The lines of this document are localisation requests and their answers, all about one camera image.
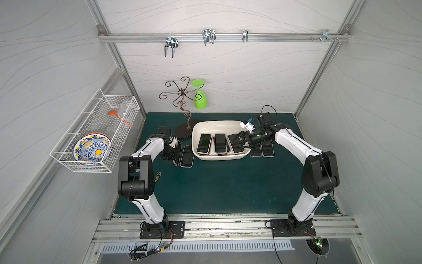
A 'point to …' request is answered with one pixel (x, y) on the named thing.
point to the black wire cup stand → (182, 131)
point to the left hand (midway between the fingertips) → (176, 157)
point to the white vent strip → (204, 246)
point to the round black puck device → (319, 246)
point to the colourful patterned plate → (92, 147)
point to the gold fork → (158, 175)
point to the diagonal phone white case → (267, 148)
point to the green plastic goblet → (200, 99)
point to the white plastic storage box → (213, 127)
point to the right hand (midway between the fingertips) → (236, 143)
